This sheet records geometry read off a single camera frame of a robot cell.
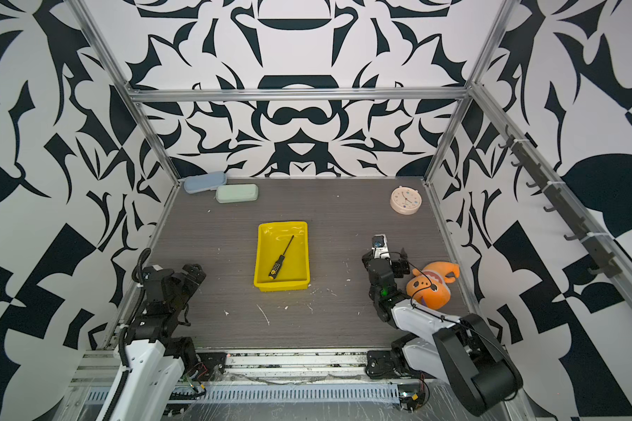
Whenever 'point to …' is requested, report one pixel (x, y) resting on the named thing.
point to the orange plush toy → (427, 287)
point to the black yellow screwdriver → (277, 263)
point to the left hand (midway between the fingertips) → (190, 271)
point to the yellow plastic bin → (272, 239)
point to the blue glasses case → (203, 182)
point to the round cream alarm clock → (405, 200)
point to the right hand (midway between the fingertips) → (390, 247)
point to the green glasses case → (237, 193)
